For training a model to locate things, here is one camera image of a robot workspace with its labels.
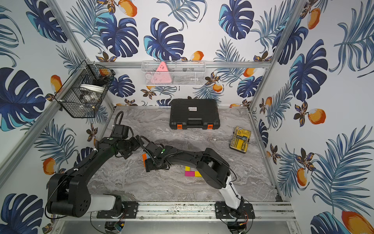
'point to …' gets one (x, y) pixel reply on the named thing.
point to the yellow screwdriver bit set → (240, 139)
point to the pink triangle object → (161, 75)
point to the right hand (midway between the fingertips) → (151, 167)
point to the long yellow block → (187, 168)
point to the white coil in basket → (95, 88)
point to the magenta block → (189, 173)
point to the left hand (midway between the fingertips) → (139, 144)
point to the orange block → (144, 158)
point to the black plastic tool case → (194, 113)
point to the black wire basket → (82, 93)
